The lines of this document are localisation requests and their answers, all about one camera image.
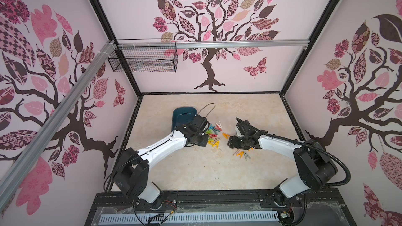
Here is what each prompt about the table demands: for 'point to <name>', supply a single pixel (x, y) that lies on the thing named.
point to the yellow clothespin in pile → (213, 144)
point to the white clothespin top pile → (219, 124)
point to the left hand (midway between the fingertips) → (203, 143)
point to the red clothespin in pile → (212, 135)
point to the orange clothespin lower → (241, 153)
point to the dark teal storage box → (181, 115)
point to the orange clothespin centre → (225, 135)
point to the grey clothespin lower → (246, 155)
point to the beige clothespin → (236, 151)
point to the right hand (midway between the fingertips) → (231, 143)
